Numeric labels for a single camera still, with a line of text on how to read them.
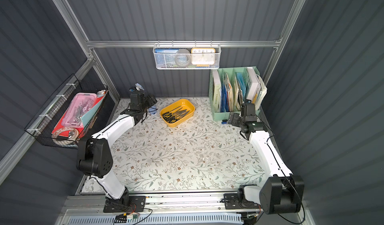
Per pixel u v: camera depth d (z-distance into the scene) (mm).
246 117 608
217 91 935
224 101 968
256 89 963
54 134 652
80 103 744
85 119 642
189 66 896
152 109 780
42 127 608
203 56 886
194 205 739
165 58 844
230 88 915
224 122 1041
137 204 736
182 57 905
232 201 737
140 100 724
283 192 391
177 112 1103
